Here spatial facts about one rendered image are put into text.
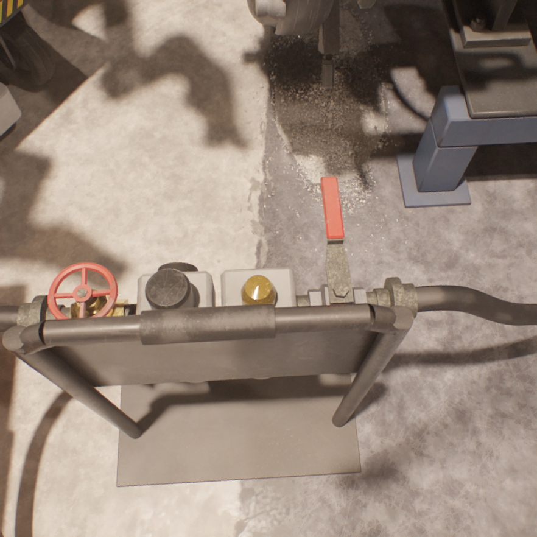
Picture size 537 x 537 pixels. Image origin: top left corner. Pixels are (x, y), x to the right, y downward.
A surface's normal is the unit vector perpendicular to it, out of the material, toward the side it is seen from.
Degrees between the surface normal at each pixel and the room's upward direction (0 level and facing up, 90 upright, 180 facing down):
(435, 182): 90
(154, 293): 0
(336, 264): 0
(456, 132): 90
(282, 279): 0
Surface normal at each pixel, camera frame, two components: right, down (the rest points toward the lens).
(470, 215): 0.00, -0.42
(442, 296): 0.12, -0.17
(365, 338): 0.06, 0.91
